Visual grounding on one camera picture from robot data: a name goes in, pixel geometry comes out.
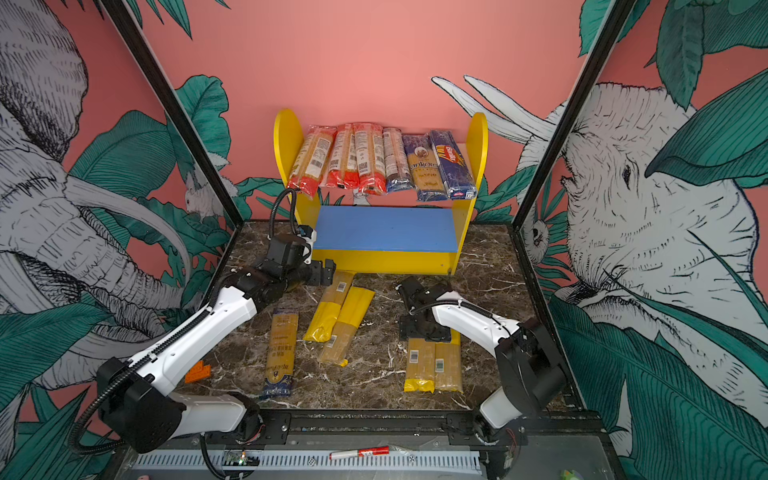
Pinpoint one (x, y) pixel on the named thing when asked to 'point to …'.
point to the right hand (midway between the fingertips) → (415, 331)
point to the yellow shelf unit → (364, 231)
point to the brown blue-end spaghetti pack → (282, 354)
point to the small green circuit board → (241, 458)
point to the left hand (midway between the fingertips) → (322, 259)
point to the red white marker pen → (360, 453)
